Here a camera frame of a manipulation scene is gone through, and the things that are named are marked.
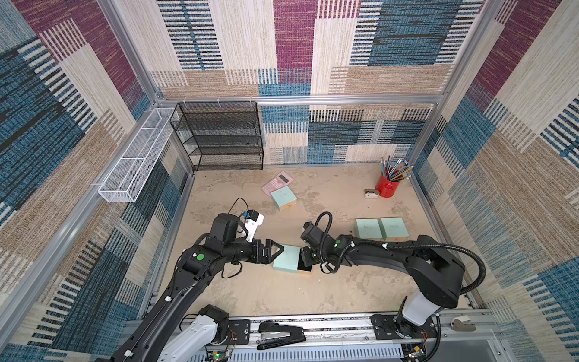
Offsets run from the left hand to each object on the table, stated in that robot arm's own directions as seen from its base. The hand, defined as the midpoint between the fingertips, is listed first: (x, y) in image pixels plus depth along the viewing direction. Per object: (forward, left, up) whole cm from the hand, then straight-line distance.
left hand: (274, 248), depth 71 cm
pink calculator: (+42, +1, -17) cm, 46 cm away
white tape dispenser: (+35, -43, -17) cm, 58 cm away
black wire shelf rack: (+58, +27, +1) cm, 64 cm away
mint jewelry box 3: (+33, -2, -17) cm, 37 cm away
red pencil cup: (+35, -49, -13) cm, 61 cm away
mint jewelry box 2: (+16, -38, -17) cm, 44 cm away
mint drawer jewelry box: (+15, -48, -17) cm, 53 cm away
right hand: (+4, -12, -18) cm, 22 cm away
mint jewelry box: (+3, -5, -17) cm, 18 cm away
